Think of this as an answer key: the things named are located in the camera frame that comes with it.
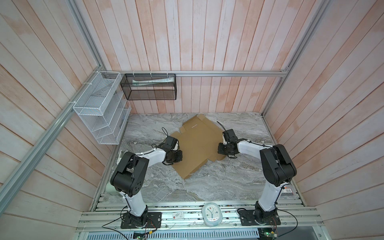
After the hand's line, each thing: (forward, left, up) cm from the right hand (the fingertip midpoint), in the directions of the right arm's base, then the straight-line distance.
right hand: (219, 149), depth 100 cm
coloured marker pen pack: (-27, -35, +1) cm, 44 cm away
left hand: (-10, +26, +1) cm, 27 cm away
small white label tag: (-40, +25, +2) cm, 48 cm away
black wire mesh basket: (+35, +50, +26) cm, 66 cm away
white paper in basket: (+24, +54, +36) cm, 69 cm away
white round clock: (-40, +8, +3) cm, 41 cm away
